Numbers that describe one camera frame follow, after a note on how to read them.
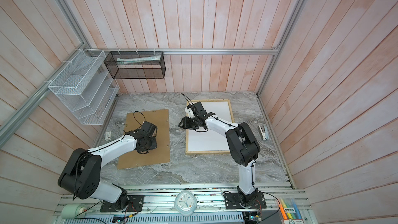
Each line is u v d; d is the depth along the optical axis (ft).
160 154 2.93
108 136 3.18
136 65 3.47
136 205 2.40
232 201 2.39
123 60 2.95
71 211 2.13
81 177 1.43
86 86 2.40
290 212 2.30
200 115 2.50
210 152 2.94
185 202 2.35
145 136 2.29
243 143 1.87
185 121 2.74
